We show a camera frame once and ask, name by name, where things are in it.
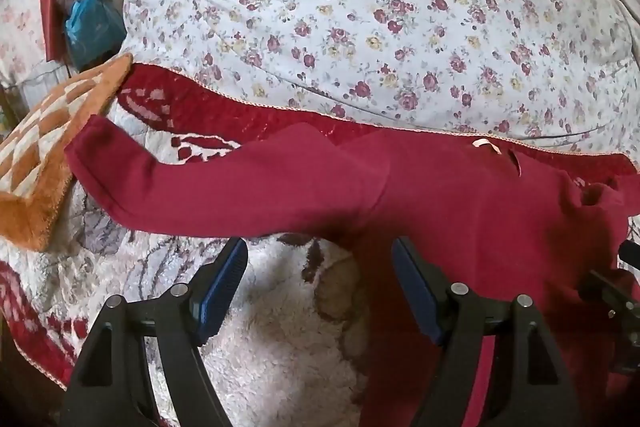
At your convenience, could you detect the red and white patterned blanket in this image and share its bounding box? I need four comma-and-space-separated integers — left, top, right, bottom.
0, 61, 640, 427

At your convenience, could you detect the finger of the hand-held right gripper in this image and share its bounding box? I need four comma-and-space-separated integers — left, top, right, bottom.
577, 268, 640, 325
618, 240, 640, 266

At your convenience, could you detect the floral white duvet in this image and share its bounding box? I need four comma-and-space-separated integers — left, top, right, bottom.
121, 0, 640, 158

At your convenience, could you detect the dark red sweater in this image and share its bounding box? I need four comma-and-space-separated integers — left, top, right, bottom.
64, 114, 640, 427

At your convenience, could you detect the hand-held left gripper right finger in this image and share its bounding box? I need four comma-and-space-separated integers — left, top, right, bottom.
391, 238, 585, 427

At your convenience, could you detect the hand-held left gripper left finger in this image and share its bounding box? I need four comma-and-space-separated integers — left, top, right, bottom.
59, 237, 249, 427

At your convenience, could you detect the blue plastic bag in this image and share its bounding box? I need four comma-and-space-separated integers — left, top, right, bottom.
65, 0, 126, 70

